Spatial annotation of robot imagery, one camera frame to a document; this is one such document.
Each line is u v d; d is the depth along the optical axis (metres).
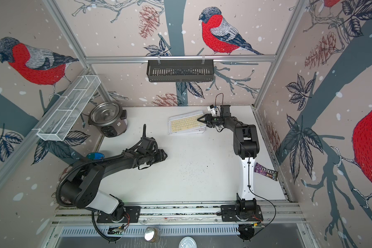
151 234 0.60
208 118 0.94
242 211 0.66
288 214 0.75
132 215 0.73
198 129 1.01
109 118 1.07
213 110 1.00
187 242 0.62
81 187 0.44
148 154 0.76
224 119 0.84
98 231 0.68
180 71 1.07
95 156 0.84
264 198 0.66
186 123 1.03
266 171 0.86
